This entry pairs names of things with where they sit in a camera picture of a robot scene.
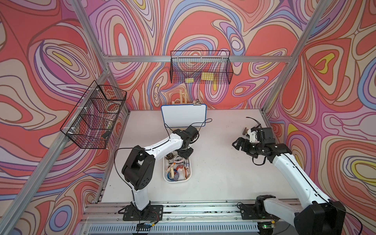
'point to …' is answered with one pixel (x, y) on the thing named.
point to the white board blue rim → (184, 115)
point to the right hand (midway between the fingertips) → (239, 150)
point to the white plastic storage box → (168, 165)
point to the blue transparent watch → (176, 175)
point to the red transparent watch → (182, 166)
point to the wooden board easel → (183, 99)
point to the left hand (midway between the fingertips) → (184, 152)
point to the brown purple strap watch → (169, 156)
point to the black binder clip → (197, 103)
